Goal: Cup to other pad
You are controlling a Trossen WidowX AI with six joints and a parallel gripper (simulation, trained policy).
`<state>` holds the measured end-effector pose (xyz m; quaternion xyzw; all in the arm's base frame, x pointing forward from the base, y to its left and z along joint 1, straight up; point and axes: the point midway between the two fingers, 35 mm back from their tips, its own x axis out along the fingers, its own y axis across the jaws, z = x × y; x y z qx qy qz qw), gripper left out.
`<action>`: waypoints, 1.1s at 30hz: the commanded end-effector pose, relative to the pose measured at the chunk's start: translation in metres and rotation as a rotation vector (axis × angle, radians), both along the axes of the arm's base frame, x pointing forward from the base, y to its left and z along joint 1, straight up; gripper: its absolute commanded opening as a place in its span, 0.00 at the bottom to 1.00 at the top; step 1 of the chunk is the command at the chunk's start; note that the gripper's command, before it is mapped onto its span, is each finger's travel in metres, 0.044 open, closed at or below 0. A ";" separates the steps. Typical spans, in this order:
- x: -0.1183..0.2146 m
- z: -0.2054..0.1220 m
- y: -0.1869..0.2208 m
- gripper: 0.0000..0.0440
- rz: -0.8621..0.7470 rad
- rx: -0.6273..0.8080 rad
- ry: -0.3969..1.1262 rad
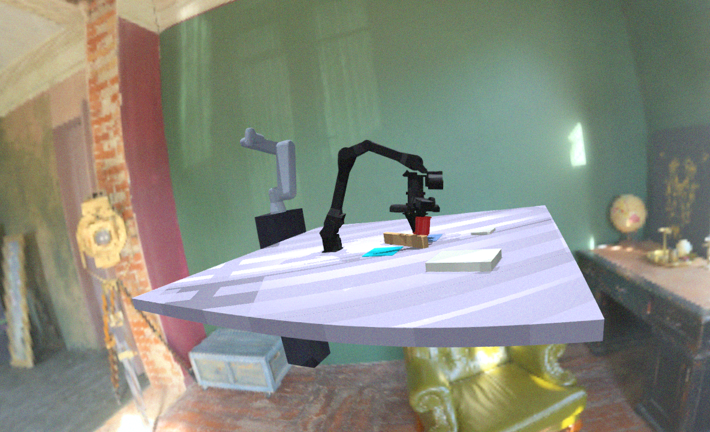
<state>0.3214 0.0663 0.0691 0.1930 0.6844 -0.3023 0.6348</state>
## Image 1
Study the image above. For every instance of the tan wooden bar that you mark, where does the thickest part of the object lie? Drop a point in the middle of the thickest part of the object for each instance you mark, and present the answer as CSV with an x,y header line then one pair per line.
x,y
418,241

